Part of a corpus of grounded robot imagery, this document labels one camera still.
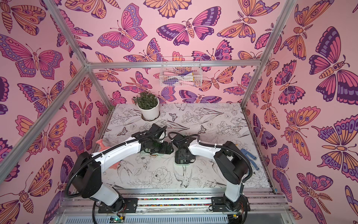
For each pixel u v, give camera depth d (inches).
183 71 37.4
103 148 33.7
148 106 39.5
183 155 31.4
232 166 18.5
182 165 34.5
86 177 17.0
